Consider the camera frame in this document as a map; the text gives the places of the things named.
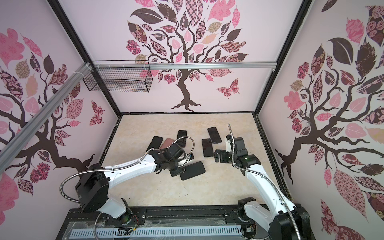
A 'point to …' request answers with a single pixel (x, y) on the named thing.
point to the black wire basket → (119, 76)
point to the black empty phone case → (155, 143)
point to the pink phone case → (168, 141)
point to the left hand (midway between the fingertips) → (179, 168)
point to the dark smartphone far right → (214, 135)
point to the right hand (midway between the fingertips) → (221, 152)
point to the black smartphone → (207, 147)
